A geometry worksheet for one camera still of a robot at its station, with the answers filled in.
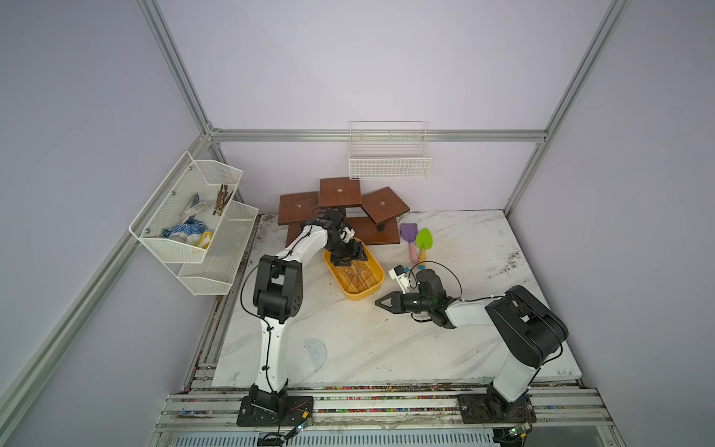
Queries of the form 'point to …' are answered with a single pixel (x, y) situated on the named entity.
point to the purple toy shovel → (409, 233)
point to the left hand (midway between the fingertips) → (358, 262)
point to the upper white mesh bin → (180, 219)
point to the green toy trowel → (424, 240)
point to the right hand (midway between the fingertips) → (378, 306)
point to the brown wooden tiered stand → (371, 218)
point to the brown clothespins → (222, 197)
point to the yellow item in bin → (202, 238)
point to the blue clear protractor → (317, 352)
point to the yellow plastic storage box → (372, 262)
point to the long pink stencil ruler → (358, 277)
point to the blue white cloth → (189, 229)
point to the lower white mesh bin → (214, 276)
